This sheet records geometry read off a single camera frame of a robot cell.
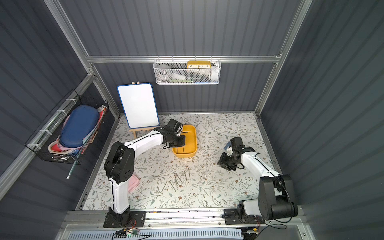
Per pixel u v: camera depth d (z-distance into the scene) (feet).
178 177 2.86
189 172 2.92
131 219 2.38
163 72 2.71
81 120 2.29
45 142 2.04
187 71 2.96
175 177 2.86
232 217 2.41
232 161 2.42
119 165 1.80
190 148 3.16
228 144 3.35
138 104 3.11
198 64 2.86
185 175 2.91
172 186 2.77
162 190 2.71
